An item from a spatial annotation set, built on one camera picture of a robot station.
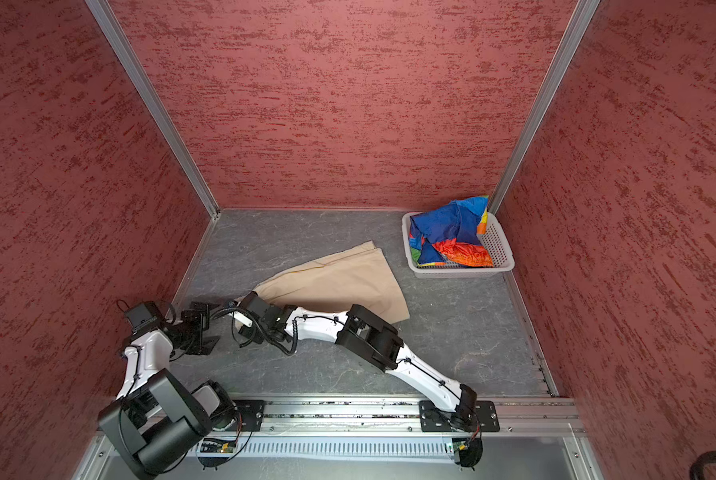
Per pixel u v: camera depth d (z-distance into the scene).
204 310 0.76
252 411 0.74
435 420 0.74
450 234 0.98
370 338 0.59
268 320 0.71
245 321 0.78
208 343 0.82
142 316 0.65
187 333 0.71
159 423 0.44
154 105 0.88
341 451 0.77
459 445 0.72
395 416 0.76
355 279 1.00
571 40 0.75
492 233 1.06
